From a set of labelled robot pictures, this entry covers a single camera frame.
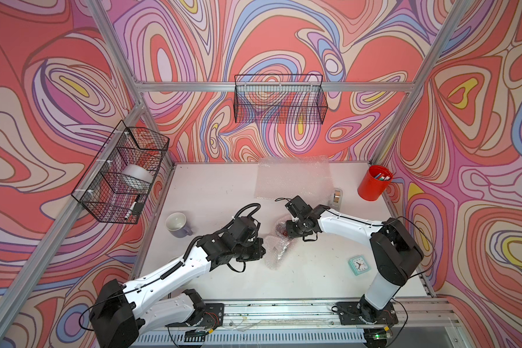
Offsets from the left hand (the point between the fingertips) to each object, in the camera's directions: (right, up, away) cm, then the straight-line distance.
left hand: (270, 253), depth 75 cm
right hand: (+10, +2, +15) cm, 18 cm away
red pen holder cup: (+51, +25, +26) cm, 62 cm away
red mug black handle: (+5, +6, +12) cm, 14 cm away
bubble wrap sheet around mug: (+3, +2, +4) cm, 5 cm away
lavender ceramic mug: (-40, +7, +17) cm, 44 cm away
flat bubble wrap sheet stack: (+9, +28, +37) cm, 47 cm away
